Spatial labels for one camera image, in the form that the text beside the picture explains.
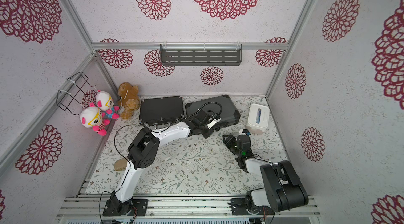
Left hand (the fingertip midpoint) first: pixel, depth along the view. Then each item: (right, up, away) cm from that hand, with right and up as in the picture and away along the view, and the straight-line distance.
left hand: (211, 128), depth 96 cm
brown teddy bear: (-51, +17, +2) cm, 54 cm away
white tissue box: (+30, +5, +3) cm, 31 cm away
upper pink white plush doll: (-63, +15, -3) cm, 65 cm away
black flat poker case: (-34, +11, +12) cm, 37 cm away
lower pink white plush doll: (-64, +7, -13) cm, 66 cm away
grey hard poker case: (+4, +13, -17) cm, 22 cm away
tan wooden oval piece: (-50, -19, -12) cm, 54 cm away
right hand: (+6, -3, -6) cm, 9 cm away
